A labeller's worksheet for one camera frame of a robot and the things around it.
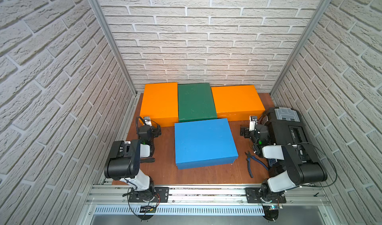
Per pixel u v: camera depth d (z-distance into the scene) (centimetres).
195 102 101
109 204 70
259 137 73
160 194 73
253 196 74
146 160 84
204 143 79
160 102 98
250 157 85
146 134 71
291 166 46
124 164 46
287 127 81
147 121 81
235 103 97
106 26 81
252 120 81
